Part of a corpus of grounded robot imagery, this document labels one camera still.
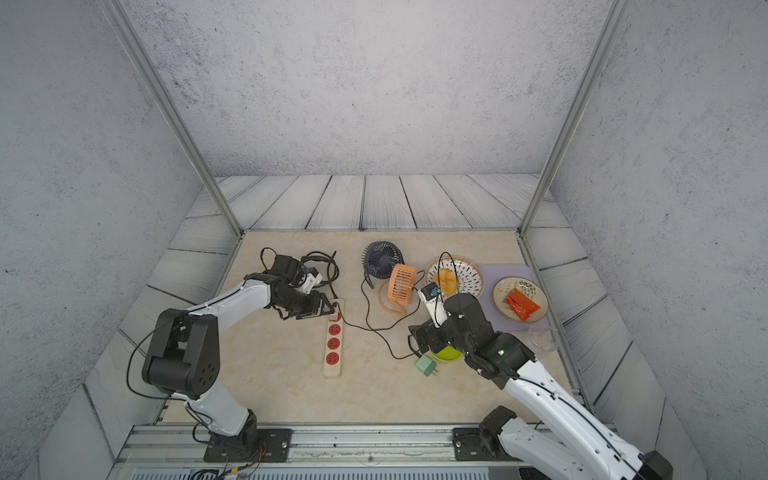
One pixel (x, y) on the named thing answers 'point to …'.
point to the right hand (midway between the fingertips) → (428, 318)
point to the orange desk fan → (395, 295)
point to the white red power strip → (334, 340)
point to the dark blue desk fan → (380, 258)
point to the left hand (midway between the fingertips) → (331, 311)
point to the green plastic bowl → (447, 354)
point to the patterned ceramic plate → (469, 277)
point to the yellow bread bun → (448, 282)
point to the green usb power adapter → (426, 365)
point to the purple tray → (492, 273)
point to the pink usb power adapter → (334, 316)
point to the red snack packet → (520, 304)
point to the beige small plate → (527, 286)
